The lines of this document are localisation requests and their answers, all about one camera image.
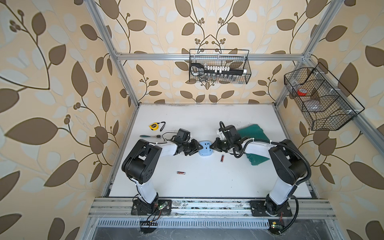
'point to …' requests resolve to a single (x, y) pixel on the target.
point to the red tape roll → (302, 92)
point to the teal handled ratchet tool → (157, 136)
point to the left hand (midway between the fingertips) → (200, 147)
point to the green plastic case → (255, 143)
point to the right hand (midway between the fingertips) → (209, 146)
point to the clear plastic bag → (313, 105)
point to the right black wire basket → (329, 106)
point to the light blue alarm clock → (206, 151)
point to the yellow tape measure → (154, 126)
